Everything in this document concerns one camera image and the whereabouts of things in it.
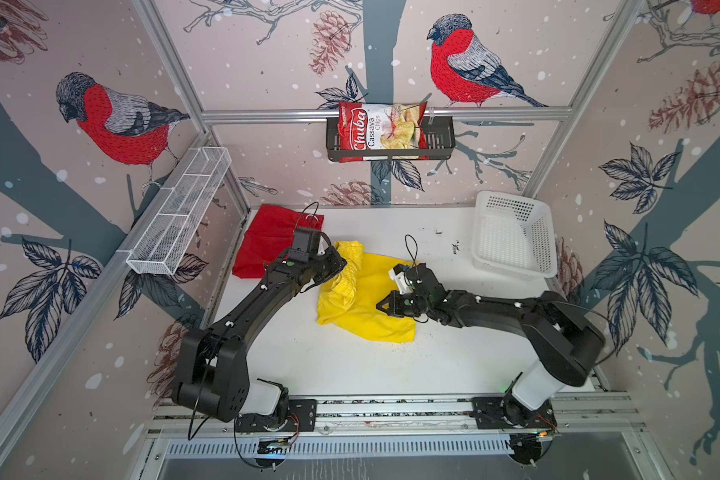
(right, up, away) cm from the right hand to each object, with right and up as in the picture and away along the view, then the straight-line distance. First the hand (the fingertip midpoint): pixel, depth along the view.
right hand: (374, 313), depth 85 cm
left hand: (-8, +15, -1) cm, 17 cm away
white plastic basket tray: (+55, +23, +28) cm, 66 cm away
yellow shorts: (-7, +6, -3) cm, 9 cm away
